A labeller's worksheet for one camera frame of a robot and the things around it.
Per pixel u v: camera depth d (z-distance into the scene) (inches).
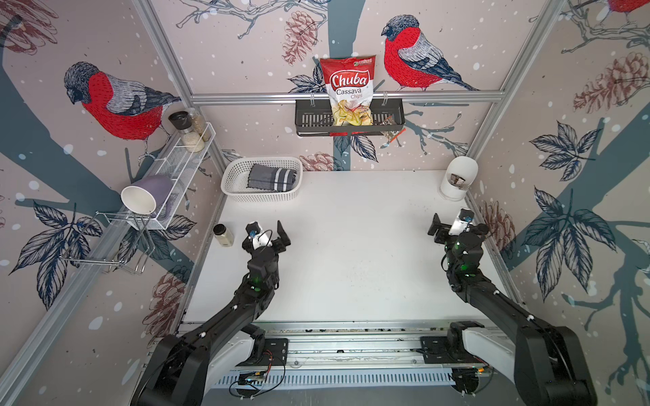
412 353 29.2
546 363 15.9
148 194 23.9
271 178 44.8
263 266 24.0
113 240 22.9
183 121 30.6
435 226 30.7
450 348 26.7
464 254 24.5
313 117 37.4
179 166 32.4
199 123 33.6
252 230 26.6
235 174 46.8
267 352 28.6
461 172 42.1
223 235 36.0
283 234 30.4
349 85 32.0
